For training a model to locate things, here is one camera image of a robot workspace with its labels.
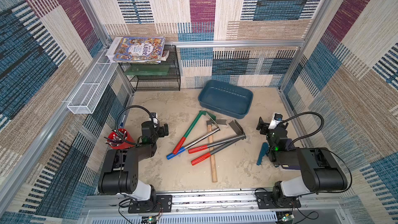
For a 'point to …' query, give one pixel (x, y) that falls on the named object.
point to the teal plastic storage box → (232, 101)
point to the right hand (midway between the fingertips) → (269, 120)
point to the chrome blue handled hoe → (210, 122)
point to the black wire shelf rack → (172, 82)
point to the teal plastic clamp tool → (264, 150)
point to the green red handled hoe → (182, 140)
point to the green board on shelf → (148, 70)
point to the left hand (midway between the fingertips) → (158, 123)
